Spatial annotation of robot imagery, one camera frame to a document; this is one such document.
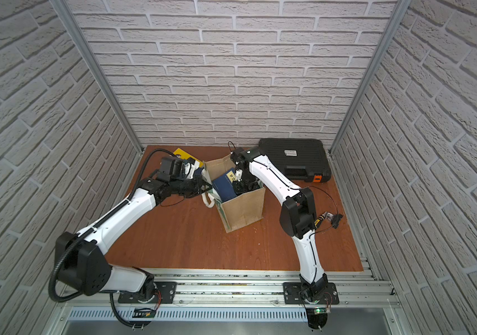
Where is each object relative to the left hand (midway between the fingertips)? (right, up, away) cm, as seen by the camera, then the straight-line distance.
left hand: (215, 183), depth 79 cm
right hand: (+12, -7, +7) cm, 15 cm away
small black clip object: (+53, -17, +13) cm, 57 cm away
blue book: (+3, -3, +12) cm, 12 cm away
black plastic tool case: (+46, +11, +38) cm, 61 cm away
